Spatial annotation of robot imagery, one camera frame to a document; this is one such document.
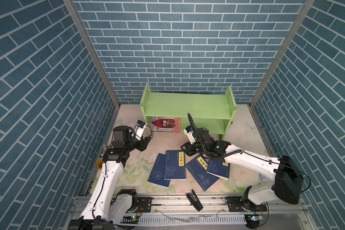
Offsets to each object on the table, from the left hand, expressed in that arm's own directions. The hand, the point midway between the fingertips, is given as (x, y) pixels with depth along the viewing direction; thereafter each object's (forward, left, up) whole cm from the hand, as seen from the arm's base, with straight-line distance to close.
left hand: (146, 135), depth 78 cm
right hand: (-4, -19, -4) cm, 20 cm away
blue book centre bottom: (-11, -30, -19) cm, 37 cm away
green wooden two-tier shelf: (+13, -38, +5) cm, 41 cm away
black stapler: (-29, -26, -18) cm, 43 cm away
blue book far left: (-15, -6, -19) cm, 25 cm away
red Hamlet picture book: (+12, -13, -6) cm, 19 cm away
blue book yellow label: (-12, -16, -17) cm, 26 cm away
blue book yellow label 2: (-13, -43, -17) cm, 48 cm away
